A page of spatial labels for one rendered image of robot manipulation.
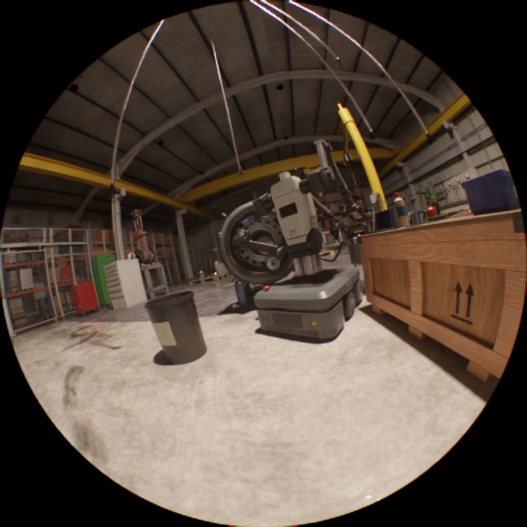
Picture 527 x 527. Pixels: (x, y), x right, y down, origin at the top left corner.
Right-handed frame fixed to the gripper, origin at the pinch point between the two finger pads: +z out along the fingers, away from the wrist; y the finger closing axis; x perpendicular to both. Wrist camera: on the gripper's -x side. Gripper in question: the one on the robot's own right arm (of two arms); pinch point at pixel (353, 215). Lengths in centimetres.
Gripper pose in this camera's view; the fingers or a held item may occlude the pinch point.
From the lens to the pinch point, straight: 167.0
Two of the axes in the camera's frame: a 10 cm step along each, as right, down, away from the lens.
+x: -4.8, 6.5, -5.9
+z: 5.3, 7.5, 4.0
